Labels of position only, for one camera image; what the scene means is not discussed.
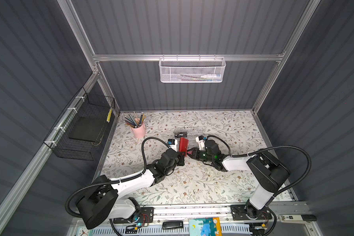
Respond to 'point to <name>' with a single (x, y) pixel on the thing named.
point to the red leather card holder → (183, 145)
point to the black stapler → (166, 225)
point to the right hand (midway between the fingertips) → (187, 152)
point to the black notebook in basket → (88, 129)
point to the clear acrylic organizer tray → (190, 134)
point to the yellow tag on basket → (109, 115)
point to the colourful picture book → (205, 226)
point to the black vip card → (178, 134)
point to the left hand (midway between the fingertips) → (186, 155)
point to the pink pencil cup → (139, 132)
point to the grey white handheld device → (297, 218)
